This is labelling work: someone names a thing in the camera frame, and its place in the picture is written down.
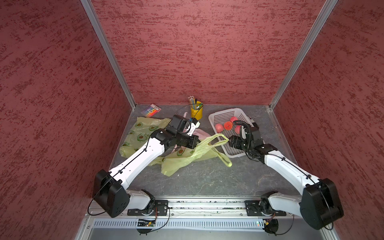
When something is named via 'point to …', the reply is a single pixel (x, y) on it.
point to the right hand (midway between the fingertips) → (232, 143)
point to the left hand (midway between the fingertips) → (198, 145)
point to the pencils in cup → (193, 101)
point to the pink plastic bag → (202, 134)
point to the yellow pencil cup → (197, 114)
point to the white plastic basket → (220, 118)
